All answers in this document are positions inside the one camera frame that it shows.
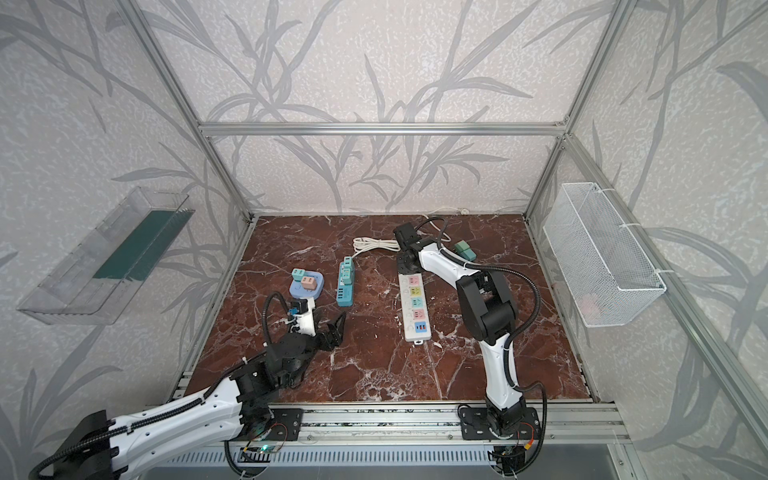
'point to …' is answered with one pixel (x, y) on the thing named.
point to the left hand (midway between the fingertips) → (340, 306)
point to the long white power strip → (414, 308)
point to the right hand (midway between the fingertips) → (409, 261)
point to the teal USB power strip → (344, 297)
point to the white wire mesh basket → (606, 276)
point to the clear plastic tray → (93, 282)
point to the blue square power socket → (296, 287)
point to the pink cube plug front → (309, 282)
